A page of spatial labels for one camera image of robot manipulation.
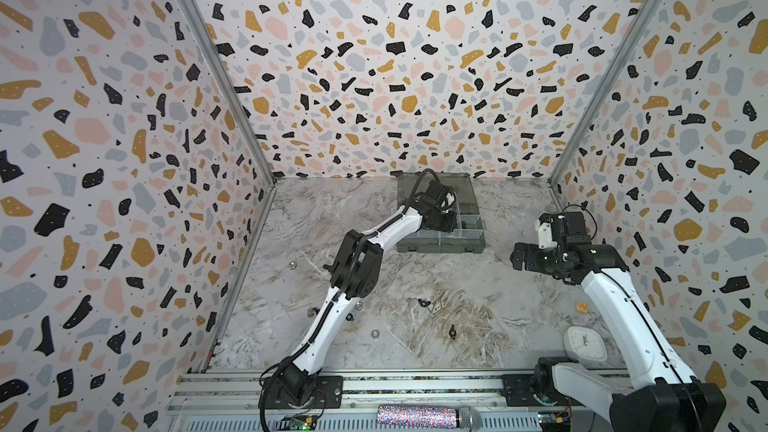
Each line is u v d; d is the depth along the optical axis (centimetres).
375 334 83
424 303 89
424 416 68
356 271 62
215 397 74
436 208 89
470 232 105
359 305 88
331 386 76
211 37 82
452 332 84
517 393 73
